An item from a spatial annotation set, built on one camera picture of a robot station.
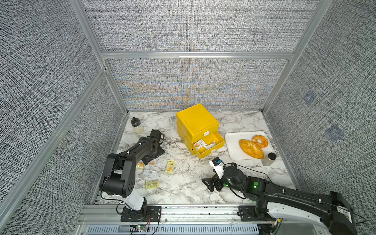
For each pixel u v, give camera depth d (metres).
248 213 0.73
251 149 0.92
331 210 0.42
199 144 0.90
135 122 0.99
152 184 0.82
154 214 0.73
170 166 0.89
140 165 0.88
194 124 0.85
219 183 0.66
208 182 0.65
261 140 1.01
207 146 0.88
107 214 0.75
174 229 0.70
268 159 0.84
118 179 0.46
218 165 0.66
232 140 1.03
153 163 0.90
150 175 0.86
